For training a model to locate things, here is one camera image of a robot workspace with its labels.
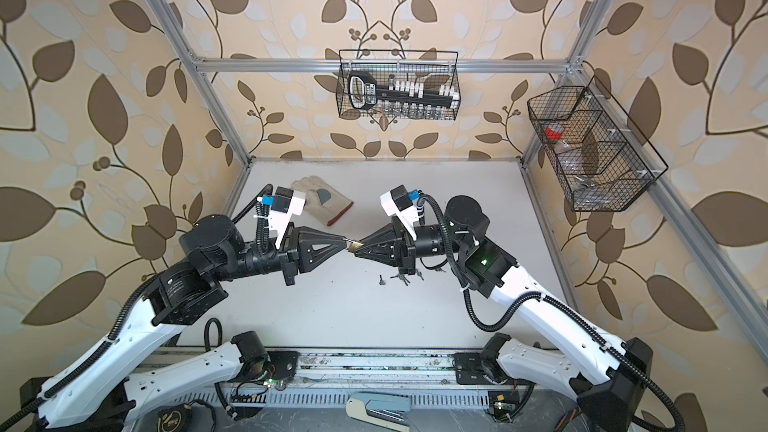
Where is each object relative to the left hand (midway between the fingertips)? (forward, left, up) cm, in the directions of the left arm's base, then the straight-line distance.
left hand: (343, 246), depth 49 cm
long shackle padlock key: (+11, -4, -43) cm, 44 cm away
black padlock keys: (+13, -11, -43) cm, 46 cm away
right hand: (0, -2, -3) cm, 4 cm away
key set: (+14, -16, -43) cm, 48 cm away
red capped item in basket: (+47, -54, -12) cm, 73 cm away
